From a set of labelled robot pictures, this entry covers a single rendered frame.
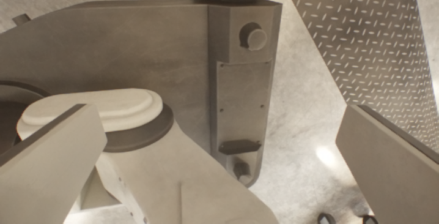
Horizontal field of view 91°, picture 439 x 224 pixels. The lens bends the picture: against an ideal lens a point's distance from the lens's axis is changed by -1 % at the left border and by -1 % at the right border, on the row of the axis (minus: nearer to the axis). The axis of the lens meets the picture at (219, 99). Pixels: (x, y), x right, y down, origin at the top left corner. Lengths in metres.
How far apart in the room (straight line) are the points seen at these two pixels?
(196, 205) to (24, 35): 0.42
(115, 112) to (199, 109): 0.23
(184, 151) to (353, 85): 0.71
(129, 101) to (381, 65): 0.80
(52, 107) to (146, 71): 0.17
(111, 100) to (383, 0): 0.75
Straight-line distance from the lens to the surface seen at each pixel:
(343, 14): 0.75
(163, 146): 0.35
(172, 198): 0.28
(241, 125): 0.55
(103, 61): 0.49
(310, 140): 0.99
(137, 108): 0.35
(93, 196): 0.50
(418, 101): 1.17
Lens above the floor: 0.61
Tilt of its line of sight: 59 degrees down
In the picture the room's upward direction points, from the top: 158 degrees clockwise
